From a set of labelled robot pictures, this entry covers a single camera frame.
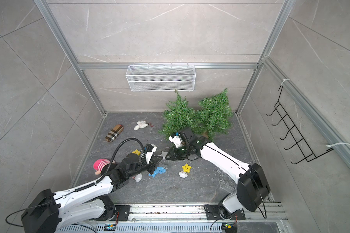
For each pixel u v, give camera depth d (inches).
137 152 37.5
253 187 16.3
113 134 40.0
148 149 26.0
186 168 34.6
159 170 31.1
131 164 23.4
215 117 31.8
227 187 32.0
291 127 26.9
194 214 29.4
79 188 18.9
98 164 32.9
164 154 37.5
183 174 33.7
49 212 15.7
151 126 43.6
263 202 17.2
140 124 42.2
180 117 31.0
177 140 29.2
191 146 23.6
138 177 32.3
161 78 39.6
